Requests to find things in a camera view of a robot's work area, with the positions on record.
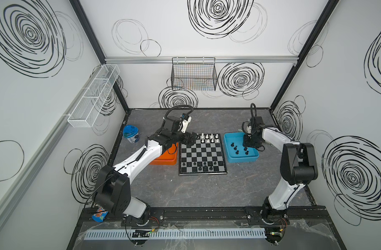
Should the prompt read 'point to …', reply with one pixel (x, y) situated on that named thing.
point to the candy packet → (100, 216)
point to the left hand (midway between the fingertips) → (192, 132)
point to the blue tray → (236, 152)
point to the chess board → (206, 157)
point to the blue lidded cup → (131, 133)
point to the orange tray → (168, 157)
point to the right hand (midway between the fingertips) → (245, 143)
